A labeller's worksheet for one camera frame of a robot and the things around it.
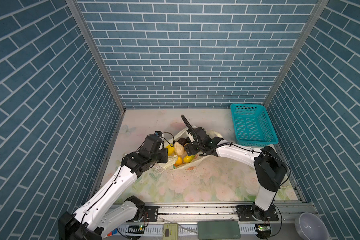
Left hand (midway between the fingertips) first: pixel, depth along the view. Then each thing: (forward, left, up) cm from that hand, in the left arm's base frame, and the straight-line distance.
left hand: (167, 152), depth 77 cm
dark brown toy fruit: (+15, -8, -12) cm, 21 cm away
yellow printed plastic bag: (+6, -4, +6) cm, 9 cm away
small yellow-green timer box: (-33, -2, -15) cm, 36 cm away
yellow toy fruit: (+9, -1, -13) cm, 16 cm away
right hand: (+10, -12, -8) cm, 17 cm away
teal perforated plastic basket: (+30, -61, -17) cm, 70 cm away
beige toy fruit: (+9, -6, -11) cm, 15 cm away
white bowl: (-32, -69, -15) cm, 78 cm away
